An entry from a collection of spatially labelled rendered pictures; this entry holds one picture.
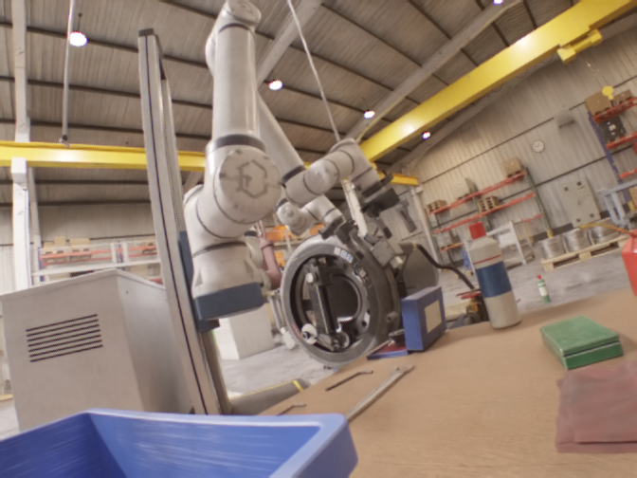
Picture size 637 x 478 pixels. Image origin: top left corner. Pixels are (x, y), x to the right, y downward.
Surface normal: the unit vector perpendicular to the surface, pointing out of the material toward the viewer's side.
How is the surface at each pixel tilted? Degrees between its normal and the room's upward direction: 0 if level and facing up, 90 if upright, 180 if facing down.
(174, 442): 90
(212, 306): 90
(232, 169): 94
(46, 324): 90
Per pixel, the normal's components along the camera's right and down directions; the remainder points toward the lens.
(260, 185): 0.62, -0.15
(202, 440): -0.49, -0.04
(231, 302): 0.22, -0.25
